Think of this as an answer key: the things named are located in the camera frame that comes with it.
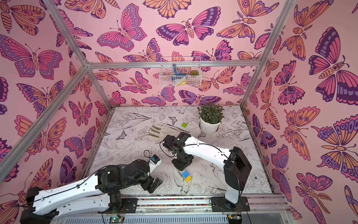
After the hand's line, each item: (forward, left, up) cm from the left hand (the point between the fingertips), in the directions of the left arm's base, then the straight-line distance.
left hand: (158, 176), depth 70 cm
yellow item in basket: (+49, -12, +21) cm, 55 cm away
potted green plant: (+37, -31, +4) cm, 48 cm away
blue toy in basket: (+61, -8, +20) cm, 65 cm away
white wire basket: (+63, -11, +21) cm, 67 cm away
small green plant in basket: (+61, -20, +20) cm, 67 cm away
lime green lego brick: (+43, -13, -14) cm, 47 cm away
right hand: (+7, -12, -4) cm, 15 cm away
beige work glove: (+34, +7, -14) cm, 38 cm away
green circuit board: (-17, +22, -15) cm, 31 cm away
